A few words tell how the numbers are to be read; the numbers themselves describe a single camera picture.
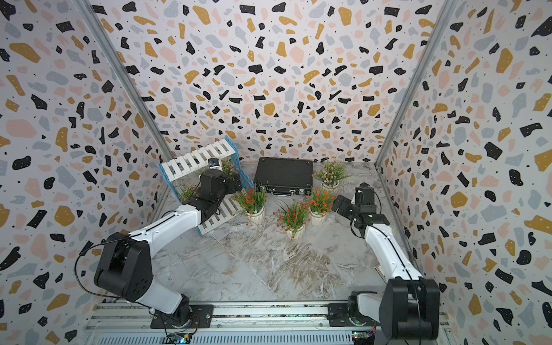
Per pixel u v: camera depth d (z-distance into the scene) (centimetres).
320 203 89
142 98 94
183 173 81
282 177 109
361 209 65
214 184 65
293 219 82
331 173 97
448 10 71
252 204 88
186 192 88
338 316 73
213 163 76
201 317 73
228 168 95
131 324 72
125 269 43
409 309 40
